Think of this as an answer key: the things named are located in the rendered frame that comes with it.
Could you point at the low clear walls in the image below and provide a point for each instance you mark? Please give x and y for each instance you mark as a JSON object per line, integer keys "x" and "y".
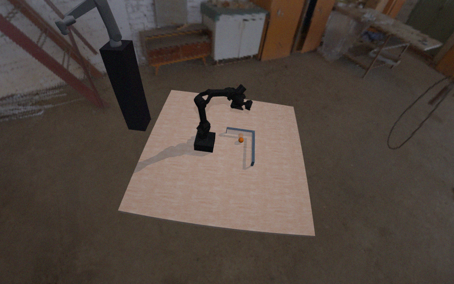
{"x": 236, "y": 132}

